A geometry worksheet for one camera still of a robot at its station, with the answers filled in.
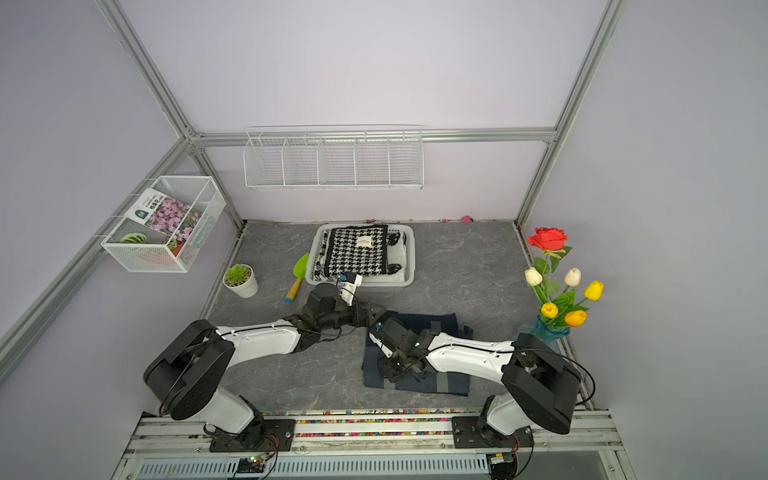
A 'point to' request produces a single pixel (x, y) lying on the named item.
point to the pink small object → (466, 219)
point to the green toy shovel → (300, 271)
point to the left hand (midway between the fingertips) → (379, 309)
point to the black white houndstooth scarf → (360, 250)
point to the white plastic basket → (409, 274)
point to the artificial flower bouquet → (558, 305)
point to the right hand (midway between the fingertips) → (387, 363)
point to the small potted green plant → (240, 279)
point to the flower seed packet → (164, 214)
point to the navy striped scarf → (433, 381)
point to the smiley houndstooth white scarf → (396, 258)
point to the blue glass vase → (548, 332)
